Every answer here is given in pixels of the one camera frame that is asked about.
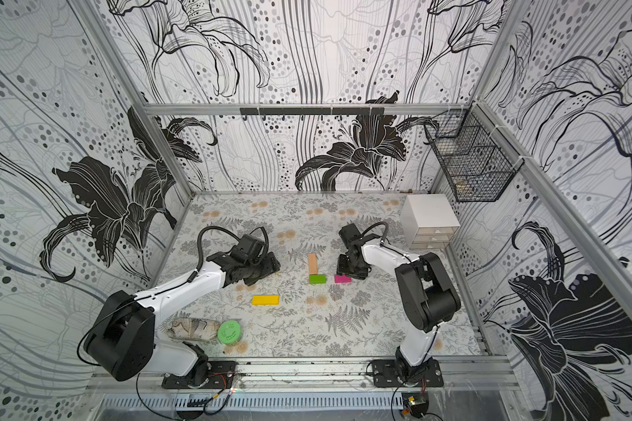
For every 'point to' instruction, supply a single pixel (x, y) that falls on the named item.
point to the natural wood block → (312, 264)
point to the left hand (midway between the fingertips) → (275, 272)
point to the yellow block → (265, 300)
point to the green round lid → (229, 331)
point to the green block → (318, 279)
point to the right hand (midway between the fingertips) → (347, 270)
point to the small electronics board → (417, 403)
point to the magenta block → (342, 279)
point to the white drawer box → (428, 221)
